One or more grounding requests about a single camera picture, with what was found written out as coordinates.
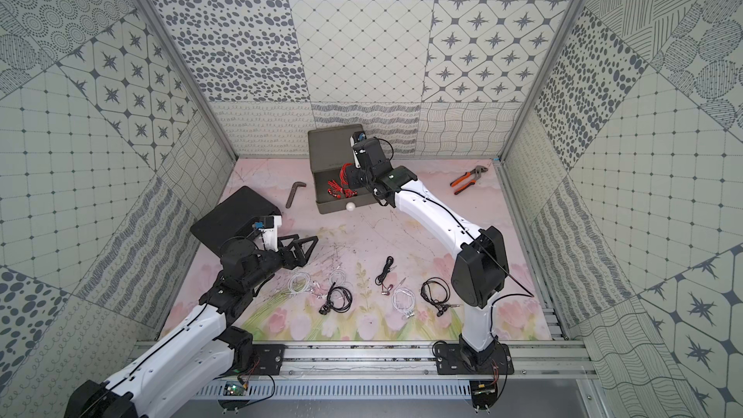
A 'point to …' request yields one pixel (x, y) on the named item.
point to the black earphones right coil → (435, 291)
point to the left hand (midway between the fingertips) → (305, 233)
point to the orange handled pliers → (478, 169)
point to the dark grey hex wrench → (292, 192)
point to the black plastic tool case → (232, 218)
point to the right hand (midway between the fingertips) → (357, 171)
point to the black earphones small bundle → (386, 269)
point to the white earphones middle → (338, 277)
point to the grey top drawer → (327, 202)
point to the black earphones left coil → (326, 308)
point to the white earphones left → (293, 291)
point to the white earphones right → (403, 300)
